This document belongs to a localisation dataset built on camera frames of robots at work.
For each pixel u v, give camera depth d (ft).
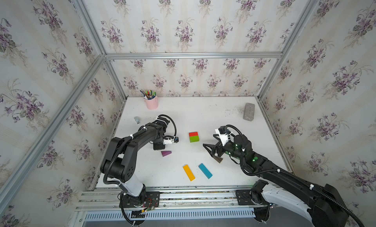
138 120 3.32
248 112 3.52
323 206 1.30
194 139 3.11
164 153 2.88
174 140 2.71
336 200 1.35
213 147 2.17
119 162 1.49
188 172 2.70
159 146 2.64
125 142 1.53
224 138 2.21
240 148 1.88
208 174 2.65
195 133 3.14
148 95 3.48
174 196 2.45
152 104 3.57
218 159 2.80
